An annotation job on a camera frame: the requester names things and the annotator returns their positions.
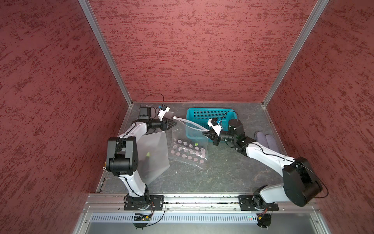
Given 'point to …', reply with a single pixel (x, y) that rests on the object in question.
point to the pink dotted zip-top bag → (189, 143)
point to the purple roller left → (260, 138)
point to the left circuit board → (140, 217)
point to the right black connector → (264, 220)
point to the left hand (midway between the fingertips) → (174, 124)
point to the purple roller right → (271, 143)
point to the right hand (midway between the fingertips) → (203, 134)
